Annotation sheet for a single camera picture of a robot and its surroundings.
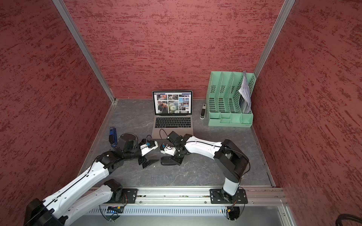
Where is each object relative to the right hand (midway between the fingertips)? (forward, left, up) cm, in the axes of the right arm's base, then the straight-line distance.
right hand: (176, 162), depth 84 cm
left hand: (+2, +12, +10) cm, 16 cm away
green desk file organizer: (+56, -41, -3) cm, 69 cm away
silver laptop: (+39, +4, +2) cm, 39 cm away
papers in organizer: (+37, -49, +13) cm, 63 cm away
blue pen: (+17, +44, +2) cm, 47 cm away
